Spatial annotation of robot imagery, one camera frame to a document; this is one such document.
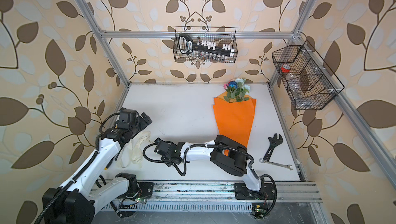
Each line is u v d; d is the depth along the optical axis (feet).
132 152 2.83
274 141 2.92
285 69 2.89
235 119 3.26
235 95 3.58
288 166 2.66
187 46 2.84
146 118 2.48
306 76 2.64
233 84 3.66
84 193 1.36
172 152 2.16
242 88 3.67
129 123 2.02
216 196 2.42
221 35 2.99
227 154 1.72
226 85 3.74
